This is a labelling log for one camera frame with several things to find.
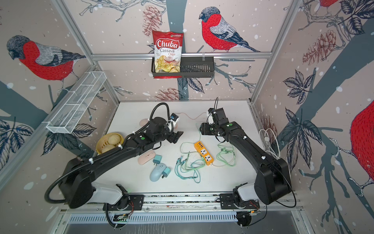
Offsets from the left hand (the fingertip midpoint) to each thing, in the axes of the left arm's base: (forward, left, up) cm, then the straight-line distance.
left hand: (179, 125), depth 81 cm
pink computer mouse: (+16, +29, -18) cm, 38 cm away
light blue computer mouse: (-21, +14, -19) cm, 31 cm away
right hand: (+1, -14, -4) cm, 15 cm away
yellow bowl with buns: (-1, +48, -17) cm, 51 cm away
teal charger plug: (-20, +8, -18) cm, 28 cm away
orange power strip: (-8, -14, -18) cm, 24 cm away
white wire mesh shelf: (-3, +57, +10) cm, 58 cm away
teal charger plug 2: (-12, +14, -19) cm, 27 cm away
